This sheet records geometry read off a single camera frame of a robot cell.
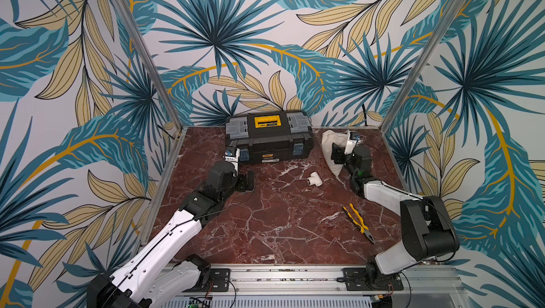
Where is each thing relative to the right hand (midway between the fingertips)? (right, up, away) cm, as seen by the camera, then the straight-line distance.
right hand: (326, 145), depth 89 cm
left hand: (-34, -10, -13) cm, 38 cm away
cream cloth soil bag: (+3, +4, +9) cm, 10 cm away
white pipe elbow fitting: (-4, -15, +7) cm, 17 cm away
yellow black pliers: (+13, -33, -4) cm, 36 cm away
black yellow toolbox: (-24, +4, +3) cm, 24 cm away
